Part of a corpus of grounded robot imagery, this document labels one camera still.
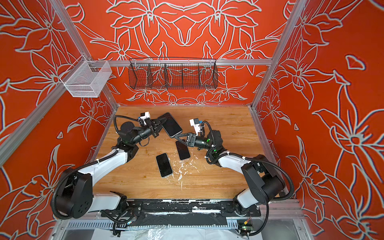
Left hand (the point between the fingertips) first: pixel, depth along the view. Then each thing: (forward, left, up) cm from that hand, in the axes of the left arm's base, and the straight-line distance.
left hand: (166, 119), depth 72 cm
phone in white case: (-10, +4, -33) cm, 34 cm away
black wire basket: (+40, +2, 0) cm, 41 cm away
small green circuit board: (-39, -41, -31) cm, 64 cm away
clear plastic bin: (+29, +56, +2) cm, 63 cm away
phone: (0, -7, -29) cm, 30 cm away
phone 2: (-3, -2, -2) cm, 4 cm away
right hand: (-8, -5, -5) cm, 11 cm away
